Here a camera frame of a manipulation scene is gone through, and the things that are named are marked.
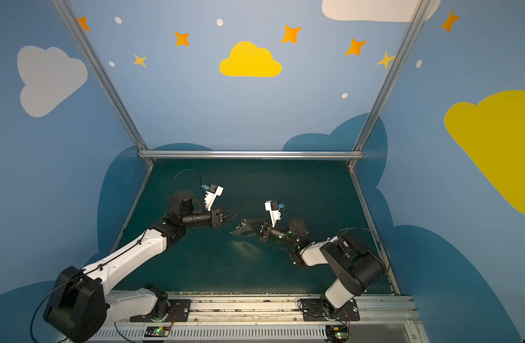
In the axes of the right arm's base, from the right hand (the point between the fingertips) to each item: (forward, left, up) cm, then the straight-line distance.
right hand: (248, 221), depth 77 cm
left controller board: (-34, +29, -18) cm, 48 cm away
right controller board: (-31, -32, -19) cm, 49 cm away
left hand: (+1, +4, +4) cm, 5 cm away
